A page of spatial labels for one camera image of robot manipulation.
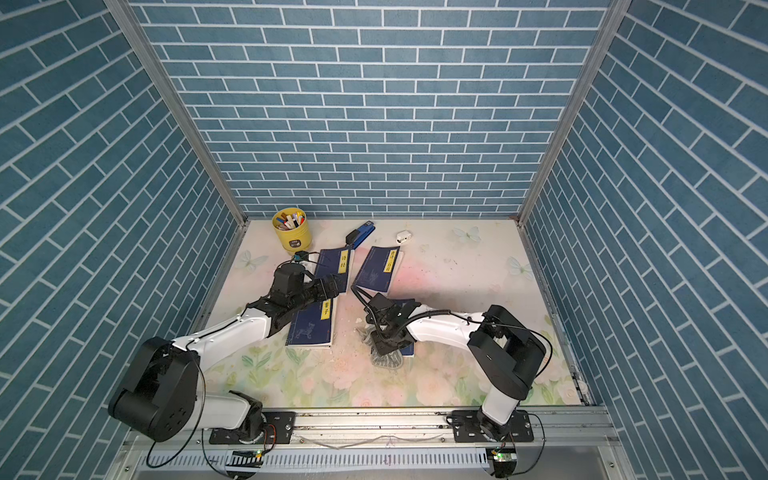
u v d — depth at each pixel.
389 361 0.83
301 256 0.79
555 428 0.75
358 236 1.11
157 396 0.42
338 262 1.05
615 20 0.72
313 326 0.89
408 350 0.85
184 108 0.89
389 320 0.68
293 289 0.69
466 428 0.74
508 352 0.46
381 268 1.05
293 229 1.00
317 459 0.77
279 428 0.74
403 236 1.13
